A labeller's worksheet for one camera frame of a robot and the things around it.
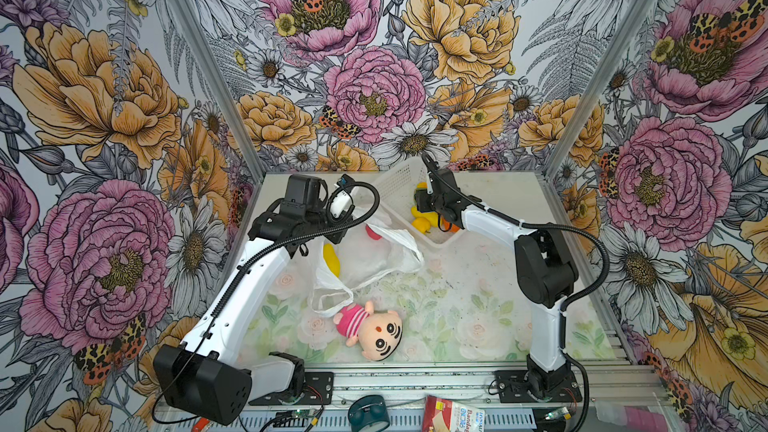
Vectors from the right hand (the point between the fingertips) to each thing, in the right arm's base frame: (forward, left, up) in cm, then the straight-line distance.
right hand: (423, 201), depth 98 cm
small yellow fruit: (-15, +30, -8) cm, 34 cm away
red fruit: (-20, +15, +11) cm, 27 cm away
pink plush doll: (-40, +14, -3) cm, 42 cm away
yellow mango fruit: (-5, +1, -6) cm, 8 cm away
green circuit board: (-55, +32, -11) cm, 64 cm away
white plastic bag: (-10, +17, -10) cm, 22 cm away
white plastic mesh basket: (+15, +8, -8) cm, 19 cm away
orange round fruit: (-16, -6, +7) cm, 18 cm away
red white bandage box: (-56, 0, -8) cm, 57 cm away
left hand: (-18, +22, +13) cm, 32 cm away
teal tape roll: (-55, +17, -2) cm, 58 cm away
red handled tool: (-56, +56, -11) cm, 80 cm away
